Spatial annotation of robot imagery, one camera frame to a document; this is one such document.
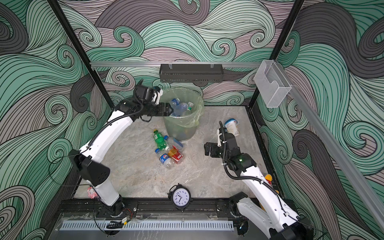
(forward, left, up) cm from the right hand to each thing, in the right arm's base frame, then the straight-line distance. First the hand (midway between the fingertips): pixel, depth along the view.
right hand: (212, 146), depth 78 cm
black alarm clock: (-22, +17, -14) cm, 31 cm away
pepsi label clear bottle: (-3, +26, -12) cm, 29 cm away
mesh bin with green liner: (+27, +14, +1) cm, 30 cm away
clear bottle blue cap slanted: (+12, +25, -16) cm, 32 cm away
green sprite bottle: (+11, +32, -12) cm, 36 cm away
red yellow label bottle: (+1, +22, -11) cm, 24 cm away
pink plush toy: (-21, +63, -13) cm, 68 cm away
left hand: (+14, +24, +14) cm, 31 cm away
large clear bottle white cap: (+23, +20, +5) cm, 31 cm away
